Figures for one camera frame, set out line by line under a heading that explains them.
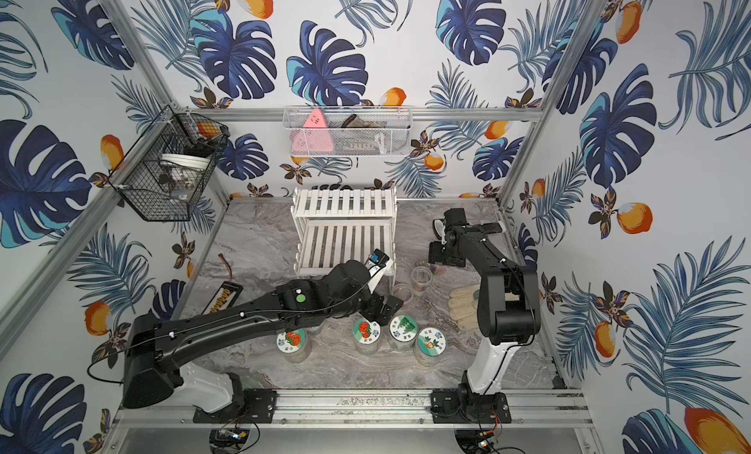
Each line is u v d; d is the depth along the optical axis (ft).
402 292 2.95
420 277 3.08
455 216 2.56
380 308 2.03
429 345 2.52
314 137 2.94
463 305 3.03
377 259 2.00
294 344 2.52
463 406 2.21
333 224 3.16
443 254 2.81
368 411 2.45
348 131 3.03
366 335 2.57
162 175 2.97
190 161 2.62
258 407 2.44
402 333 2.58
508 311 1.65
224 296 3.03
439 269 3.20
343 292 1.74
